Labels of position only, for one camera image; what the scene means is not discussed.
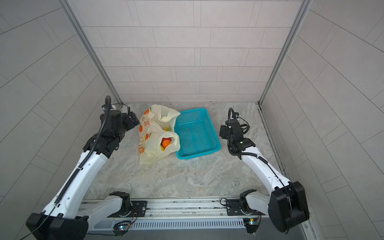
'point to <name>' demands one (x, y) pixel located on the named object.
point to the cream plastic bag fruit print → (157, 122)
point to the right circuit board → (252, 224)
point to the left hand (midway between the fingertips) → (130, 116)
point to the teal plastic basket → (195, 135)
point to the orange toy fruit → (165, 143)
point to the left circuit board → (120, 227)
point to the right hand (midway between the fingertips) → (228, 127)
